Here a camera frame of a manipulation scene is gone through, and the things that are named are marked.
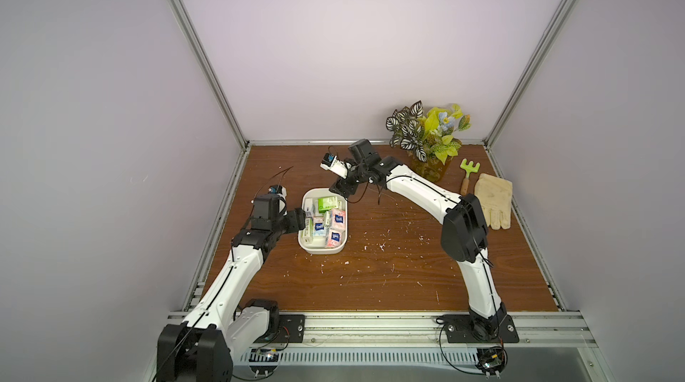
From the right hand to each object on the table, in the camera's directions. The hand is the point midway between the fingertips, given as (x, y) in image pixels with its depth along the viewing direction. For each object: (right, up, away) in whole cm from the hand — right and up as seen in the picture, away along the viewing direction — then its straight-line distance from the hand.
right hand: (336, 172), depth 89 cm
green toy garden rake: (+56, +1, +21) cm, 60 cm away
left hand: (-12, -13, -4) cm, 18 cm away
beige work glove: (+62, -9, +12) cm, 64 cm away
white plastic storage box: (-4, -17, +1) cm, 18 cm away
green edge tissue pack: (-10, -21, -1) cm, 23 cm away
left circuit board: (-19, -52, -17) cm, 58 cm away
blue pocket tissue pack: (-6, -20, +1) cm, 21 cm away
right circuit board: (+43, -50, -19) cm, 69 cm away
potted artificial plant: (+32, +12, +4) cm, 35 cm away
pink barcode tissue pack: (0, -22, -1) cm, 22 cm away
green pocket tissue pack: (-4, -12, +4) cm, 13 cm away
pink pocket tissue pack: (+1, -16, 0) cm, 16 cm away
